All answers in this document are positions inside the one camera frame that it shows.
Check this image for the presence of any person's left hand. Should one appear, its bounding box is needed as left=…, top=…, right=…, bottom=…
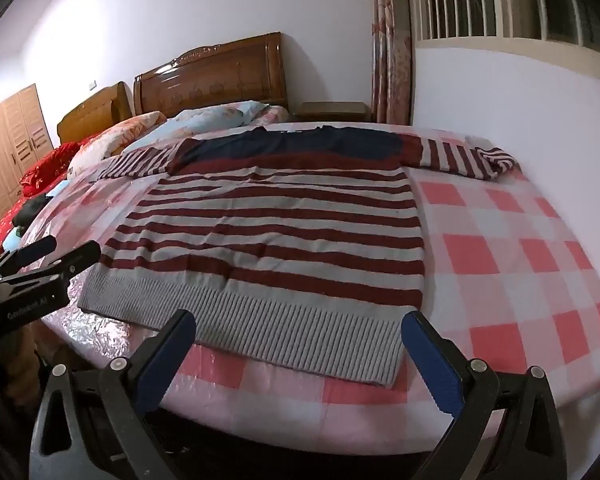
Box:
left=2, top=322, right=43, bottom=411

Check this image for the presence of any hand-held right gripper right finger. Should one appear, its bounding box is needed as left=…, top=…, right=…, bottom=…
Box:
left=401, top=311, right=573, bottom=480

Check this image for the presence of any light blue floral pillow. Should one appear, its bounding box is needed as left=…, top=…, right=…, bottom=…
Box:
left=122, top=100, right=271, bottom=153

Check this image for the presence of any large wooden headboard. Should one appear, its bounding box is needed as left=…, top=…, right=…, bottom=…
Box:
left=133, top=31, right=289, bottom=118

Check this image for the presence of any red patterned blanket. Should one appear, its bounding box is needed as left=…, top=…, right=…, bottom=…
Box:
left=0, top=141, right=81, bottom=261

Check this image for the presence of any small wooden headboard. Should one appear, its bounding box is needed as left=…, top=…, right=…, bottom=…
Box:
left=56, top=81, right=133, bottom=145

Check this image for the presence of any wooden wardrobe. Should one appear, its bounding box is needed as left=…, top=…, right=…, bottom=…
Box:
left=0, top=83, right=56, bottom=241

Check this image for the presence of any pink checkered bed sheet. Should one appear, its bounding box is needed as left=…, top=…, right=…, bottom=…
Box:
left=10, top=120, right=600, bottom=456

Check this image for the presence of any pink floral curtain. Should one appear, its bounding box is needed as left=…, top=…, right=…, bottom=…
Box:
left=370, top=0, right=413, bottom=126

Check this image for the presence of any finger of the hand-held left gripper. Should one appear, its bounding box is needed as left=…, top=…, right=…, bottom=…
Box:
left=0, top=236, right=58, bottom=278
left=5, top=240, right=102, bottom=288

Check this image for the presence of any orange floral pillow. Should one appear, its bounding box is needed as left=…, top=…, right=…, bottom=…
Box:
left=67, top=111, right=168, bottom=178

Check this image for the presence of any wooden nightstand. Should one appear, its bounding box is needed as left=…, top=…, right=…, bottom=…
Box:
left=296, top=101, right=373, bottom=123

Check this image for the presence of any striped knit sweater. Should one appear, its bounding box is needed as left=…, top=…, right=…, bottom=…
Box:
left=77, top=125, right=522, bottom=390

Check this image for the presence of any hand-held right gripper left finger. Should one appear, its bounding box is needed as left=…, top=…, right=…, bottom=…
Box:
left=30, top=308, right=197, bottom=480

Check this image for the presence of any floral bed sheet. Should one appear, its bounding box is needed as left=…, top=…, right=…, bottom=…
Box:
left=245, top=105, right=291, bottom=126

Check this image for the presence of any dark cloth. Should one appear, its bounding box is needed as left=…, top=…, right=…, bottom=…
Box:
left=12, top=194, right=53, bottom=228

